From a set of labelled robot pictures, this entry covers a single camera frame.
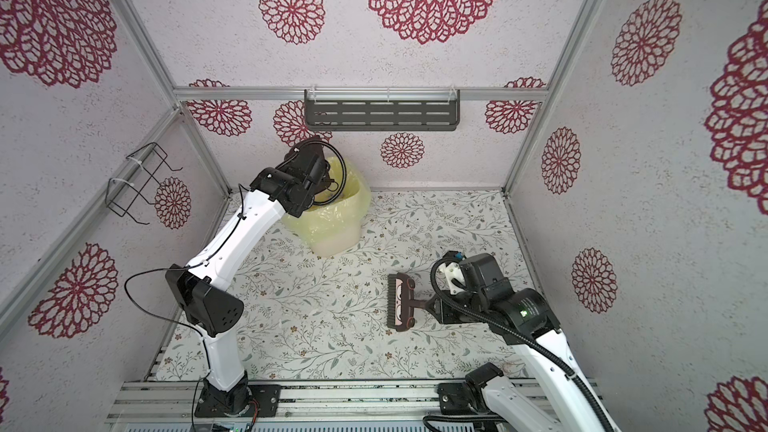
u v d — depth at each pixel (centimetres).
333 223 82
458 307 47
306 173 61
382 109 93
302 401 75
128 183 74
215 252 49
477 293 48
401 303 76
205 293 45
